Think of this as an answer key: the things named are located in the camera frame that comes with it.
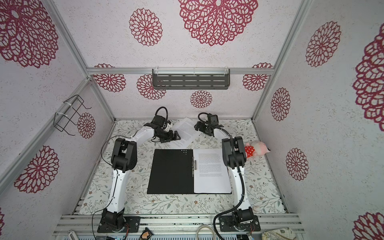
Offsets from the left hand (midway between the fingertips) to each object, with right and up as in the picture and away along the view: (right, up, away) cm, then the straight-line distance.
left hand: (175, 141), depth 105 cm
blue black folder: (-1, -18, -13) cm, 22 cm away
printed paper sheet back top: (+7, +9, +9) cm, 14 cm away
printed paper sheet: (+23, -19, -13) cm, 33 cm away
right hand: (+17, +12, +6) cm, 22 cm away
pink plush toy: (+54, -4, -8) cm, 54 cm away
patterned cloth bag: (+54, -40, -37) cm, 77 cm away
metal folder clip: (+12, -14, -11) cm, 22 cm away
